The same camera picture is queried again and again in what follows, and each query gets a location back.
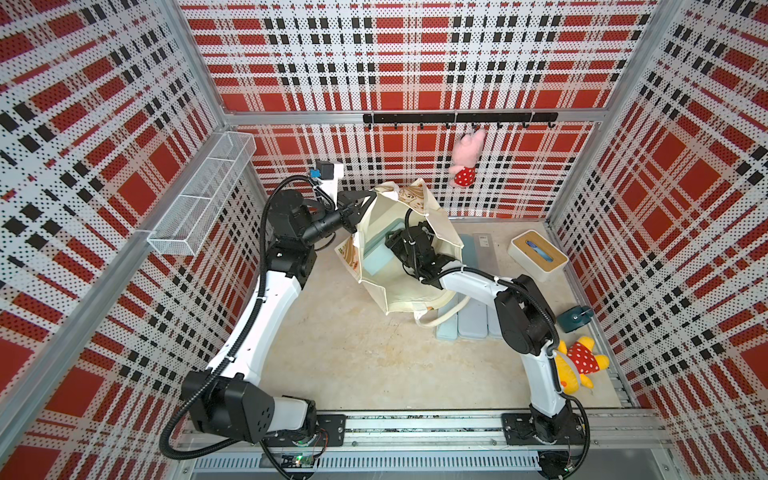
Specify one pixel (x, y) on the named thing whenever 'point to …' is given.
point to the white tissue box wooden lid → (541, 257)
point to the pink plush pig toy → (464, 155)
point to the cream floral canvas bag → (396, 290)
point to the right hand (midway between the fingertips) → (393, 236)
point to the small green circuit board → (300, 461)
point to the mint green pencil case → (448, 329)
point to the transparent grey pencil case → (486, 254)
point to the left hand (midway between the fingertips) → (379, 194)
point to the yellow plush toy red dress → (578, 362)
